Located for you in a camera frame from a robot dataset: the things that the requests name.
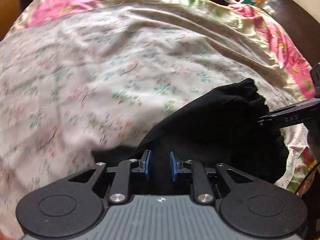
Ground floral white bed sheet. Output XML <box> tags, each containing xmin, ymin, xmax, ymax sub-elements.
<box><xmin>1</xmin><ymin>0</ymin><xmax>315</xmax><ymax>239</ymax></box>

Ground black pants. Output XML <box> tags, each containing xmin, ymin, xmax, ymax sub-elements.
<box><xmin>92</xmin><ymin>79</ymin><xmax>289</xmax><ymax>195</ymax></box>

